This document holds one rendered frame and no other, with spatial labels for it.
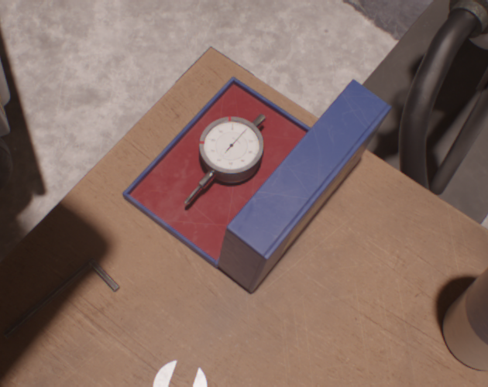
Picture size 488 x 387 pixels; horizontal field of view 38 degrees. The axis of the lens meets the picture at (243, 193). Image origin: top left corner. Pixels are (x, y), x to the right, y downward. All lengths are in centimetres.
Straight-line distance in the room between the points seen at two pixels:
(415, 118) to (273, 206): 31
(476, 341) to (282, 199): 18
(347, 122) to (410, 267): 16
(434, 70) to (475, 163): 47
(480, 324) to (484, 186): 70
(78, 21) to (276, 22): 37
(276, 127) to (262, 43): 65
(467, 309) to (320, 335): 13
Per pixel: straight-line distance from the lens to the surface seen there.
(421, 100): 78
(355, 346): 61
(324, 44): 132
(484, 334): 55
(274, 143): 66
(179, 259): 63
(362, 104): 56
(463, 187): 121
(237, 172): 61
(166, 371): 59
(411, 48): 134
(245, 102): 69
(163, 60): 130
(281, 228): 51
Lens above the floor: 106
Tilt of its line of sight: 65 degrees down
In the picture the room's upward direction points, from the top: straight up
